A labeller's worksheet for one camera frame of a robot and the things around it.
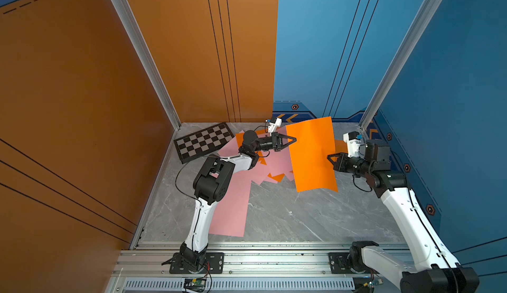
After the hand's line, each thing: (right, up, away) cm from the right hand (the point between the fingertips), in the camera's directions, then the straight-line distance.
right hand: (329, 156), depth 76 cm
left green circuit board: (-50, -47, -5) cm, 69 cm away
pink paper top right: (-20, -7, +26) cm, 33 cm away
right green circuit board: (+13, -45, -7) cm, 47 cm away
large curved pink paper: (-40, -26, +7) cm, 48 cm away
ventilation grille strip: (-57, -46, -6) cm, 73 cm away
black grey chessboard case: (-63, +4, +30) cm, 69 cm away
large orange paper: (-4, +6, +4) cm, 8 cm away
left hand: (-12, +6, +5) cm, 14 cm away
